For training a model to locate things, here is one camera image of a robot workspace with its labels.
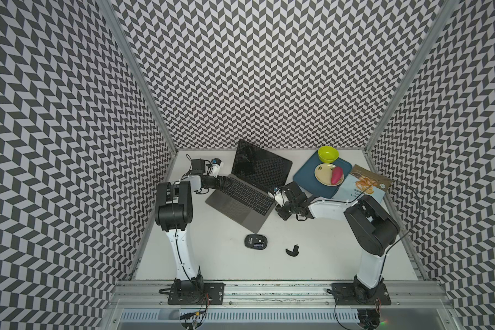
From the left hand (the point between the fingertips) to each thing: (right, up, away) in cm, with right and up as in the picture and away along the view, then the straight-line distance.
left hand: (227, 182), depth 104 cm
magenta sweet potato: (+55, +4, -2) cm, 55 cm away
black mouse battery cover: (+31, -27, -21) cm, 46 cm away
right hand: (+25, -12, -8) cm, 29 cm away
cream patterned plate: (+50, +4, +3) cm, 50 cm away
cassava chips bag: (+69, 0, 0) cm, 69 cm away
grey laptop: (+15, +4, +6) cm, 17 cm away
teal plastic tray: (+40, +4, +3) cm, 40 cm away
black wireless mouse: (+15, -23, -20) cm, 34 cm away
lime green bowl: (+56, +15, +11) cm, 59 cm away
